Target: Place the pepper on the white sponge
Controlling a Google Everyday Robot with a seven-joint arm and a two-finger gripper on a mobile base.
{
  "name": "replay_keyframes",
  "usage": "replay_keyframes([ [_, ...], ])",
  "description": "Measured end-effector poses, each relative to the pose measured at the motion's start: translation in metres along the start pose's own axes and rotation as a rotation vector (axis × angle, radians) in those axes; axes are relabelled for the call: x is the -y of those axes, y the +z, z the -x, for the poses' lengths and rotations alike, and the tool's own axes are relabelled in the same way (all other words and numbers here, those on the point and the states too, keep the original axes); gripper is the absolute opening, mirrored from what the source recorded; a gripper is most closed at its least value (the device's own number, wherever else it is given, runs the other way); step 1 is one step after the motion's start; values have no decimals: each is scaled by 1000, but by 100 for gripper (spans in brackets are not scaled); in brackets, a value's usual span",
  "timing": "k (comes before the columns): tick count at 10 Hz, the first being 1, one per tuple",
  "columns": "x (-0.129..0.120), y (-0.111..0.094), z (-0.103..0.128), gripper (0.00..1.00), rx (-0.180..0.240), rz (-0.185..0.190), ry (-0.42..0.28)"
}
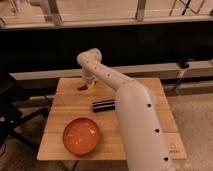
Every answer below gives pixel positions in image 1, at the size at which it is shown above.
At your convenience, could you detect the wooden table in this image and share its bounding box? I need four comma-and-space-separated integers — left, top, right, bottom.
37, 78, 187, 161

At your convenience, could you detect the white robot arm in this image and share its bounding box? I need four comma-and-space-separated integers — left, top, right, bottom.
77, 48, 176, 171

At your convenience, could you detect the black striped cylinder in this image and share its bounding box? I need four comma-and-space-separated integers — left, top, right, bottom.
92, 100, 115, 112

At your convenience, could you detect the black chair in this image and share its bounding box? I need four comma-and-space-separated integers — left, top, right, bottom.
0, 71, 51, 151

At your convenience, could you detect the red pepper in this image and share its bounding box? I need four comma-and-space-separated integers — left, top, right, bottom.
78, 85, 88, 91

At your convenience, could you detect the black clamp on ledge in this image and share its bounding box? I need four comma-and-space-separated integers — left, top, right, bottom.
178, 58, 189, 69

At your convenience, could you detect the orange bowl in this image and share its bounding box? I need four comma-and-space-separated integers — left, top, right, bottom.
63, 118, 100, 156

